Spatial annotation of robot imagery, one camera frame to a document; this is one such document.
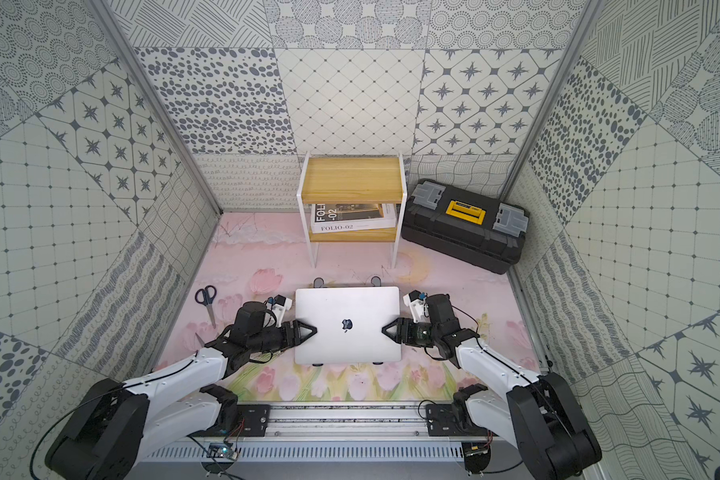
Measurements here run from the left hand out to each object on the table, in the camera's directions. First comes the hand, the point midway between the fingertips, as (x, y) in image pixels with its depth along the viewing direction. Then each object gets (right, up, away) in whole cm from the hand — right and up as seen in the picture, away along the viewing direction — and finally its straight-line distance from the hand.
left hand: (310, 326), depth 84 cm
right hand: (+23, -2, 0) cm, 23 cm away
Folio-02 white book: (+9, +32, +9) cm, 34 cm away
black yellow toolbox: (+48, +30, +11) cm, 58 cm away
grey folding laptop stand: (+19, +12, +3) cm, 22 cm away
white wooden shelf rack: (+12, +36, -5) cm, 38 cm away
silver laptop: (+11, +1, 0) cm, 11 cm away
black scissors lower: (-34, -5, +4) cm, 34 cm away
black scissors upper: (-37, +6, +12) cm, 39 cm away
